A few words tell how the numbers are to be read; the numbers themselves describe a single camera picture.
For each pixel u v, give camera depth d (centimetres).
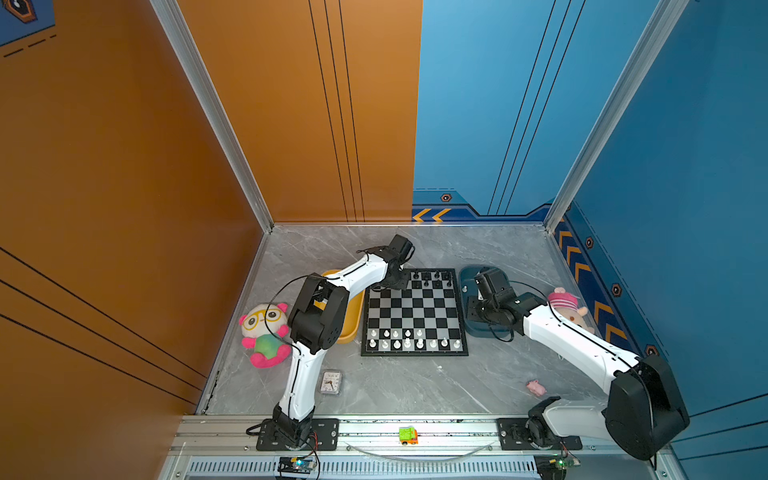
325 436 73
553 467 70
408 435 72
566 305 90
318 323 56
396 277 85
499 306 64
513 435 72
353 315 90
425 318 92
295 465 71
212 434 76
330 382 81
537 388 79
